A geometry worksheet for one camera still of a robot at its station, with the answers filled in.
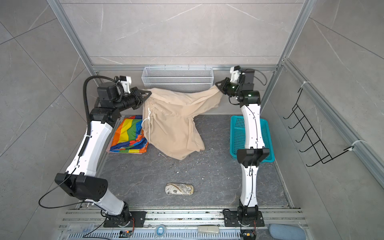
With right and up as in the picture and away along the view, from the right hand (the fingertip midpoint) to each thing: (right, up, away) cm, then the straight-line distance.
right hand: (215, 81), depth 77 cm
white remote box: (-5, -72, -10) cm, 72 cm away
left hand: (-31, -6, -10) cm, 33 cm away
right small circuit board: (+15, -76, -7) cm, 78 cm away
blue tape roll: (-27, -75, -6) cm, 80 cm away
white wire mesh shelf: (-21, +9, +24) cm, 33 cm away
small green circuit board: (-45, -76, -6) cm, 88 cm away
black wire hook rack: (+43, -28, -9) cm, 52 cm away
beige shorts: (-28, -22, +13) cm, 38 cm away
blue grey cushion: (+32, -73, -10) cm, 80 cm away
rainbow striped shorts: (-55, -31, +21) cm, 67 cm away
